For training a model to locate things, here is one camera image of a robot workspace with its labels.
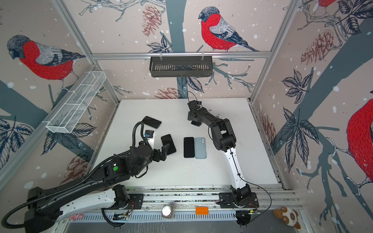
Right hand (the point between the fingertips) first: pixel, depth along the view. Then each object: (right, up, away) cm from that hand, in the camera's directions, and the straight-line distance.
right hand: (197, 118), depth 111 cm
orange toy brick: (0, -44, -41) cm, 61 cm away
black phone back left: (-36, -3, -2) cm, 36 cm away
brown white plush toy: (+41, -45, -44) cm, 75 cm away
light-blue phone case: (+1, -19, -18) cm, 27 cm away
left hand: (-19, -10, -40) cm, 45 cm away
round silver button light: (-16, -39, -49) cm, 65 cm away
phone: (-7, -21, -21) cm, 30 cm away
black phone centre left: (-22, -15, -14) cm, 30 cm away
